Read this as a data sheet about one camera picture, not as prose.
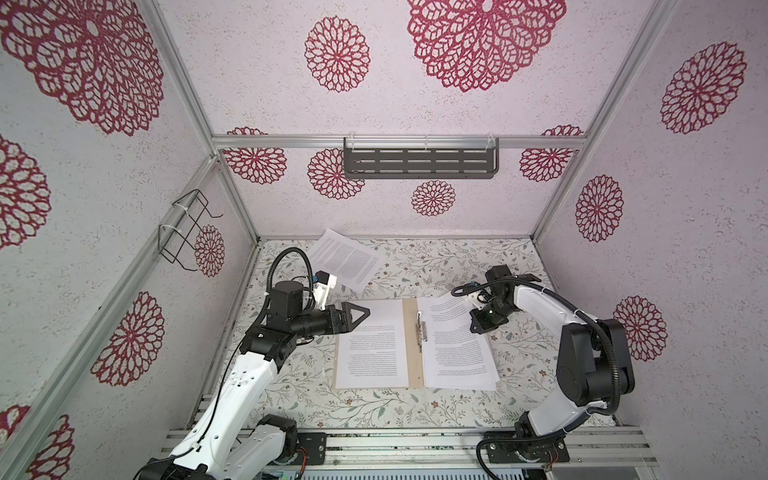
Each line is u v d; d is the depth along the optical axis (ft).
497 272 2.50
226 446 1.33
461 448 2.50
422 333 3.02
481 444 2.22
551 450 2.39
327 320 2.12
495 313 2.51
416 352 2.96
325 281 2.24
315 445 2.44
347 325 2.08
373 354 2.95
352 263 3.71
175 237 2.45
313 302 2.09
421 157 3.02
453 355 2.95
